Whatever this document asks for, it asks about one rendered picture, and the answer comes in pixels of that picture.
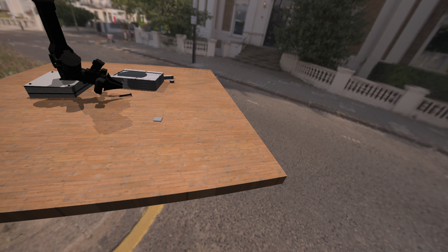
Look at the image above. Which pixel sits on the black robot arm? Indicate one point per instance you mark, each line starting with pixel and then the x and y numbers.
pixel 61 55

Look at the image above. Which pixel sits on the dark grey round disc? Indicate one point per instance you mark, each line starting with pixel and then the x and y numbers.
pixel 133 74

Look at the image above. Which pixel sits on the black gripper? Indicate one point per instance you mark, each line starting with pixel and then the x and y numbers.
pixel 104 80

